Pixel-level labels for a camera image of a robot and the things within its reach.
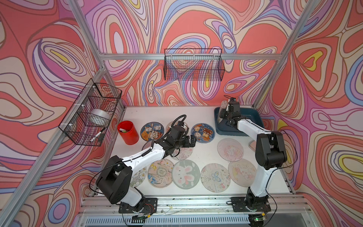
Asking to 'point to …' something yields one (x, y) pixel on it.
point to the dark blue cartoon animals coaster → (151, 131)
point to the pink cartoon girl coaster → (242, 172)
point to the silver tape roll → (99, 117)
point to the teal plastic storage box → (252, 113)
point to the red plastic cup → (128, 132)
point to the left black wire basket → (88, 119)
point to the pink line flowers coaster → (185, 152)
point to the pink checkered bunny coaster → (176, 123)
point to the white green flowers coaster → (138, 178)
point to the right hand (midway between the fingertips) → (223, 113)
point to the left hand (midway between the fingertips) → (192, 139)
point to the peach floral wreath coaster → (159, 173)
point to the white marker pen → (93, 138)
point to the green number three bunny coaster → (185, 174)
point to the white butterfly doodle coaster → (215, 178)
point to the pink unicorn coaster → (230, 149)
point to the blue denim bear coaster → (204, 132)
